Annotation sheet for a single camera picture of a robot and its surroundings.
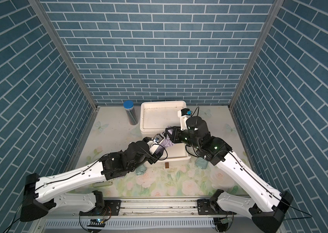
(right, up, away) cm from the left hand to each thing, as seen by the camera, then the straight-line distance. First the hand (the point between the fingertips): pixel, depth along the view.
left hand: (163, 145), depth 70 cm
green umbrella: (+22, -14, +18) cm, 32 cm away
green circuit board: (-34, -40, +2) cm, 52 cm away
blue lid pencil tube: (-24, +21, +27) cm, 42 cm away
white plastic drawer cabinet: (-5, +14, +15) cm, 21 cm away
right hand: (+3, +8, -4) cm, 9 cm away
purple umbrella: (+2, +2, -3) cm, 4 cm away
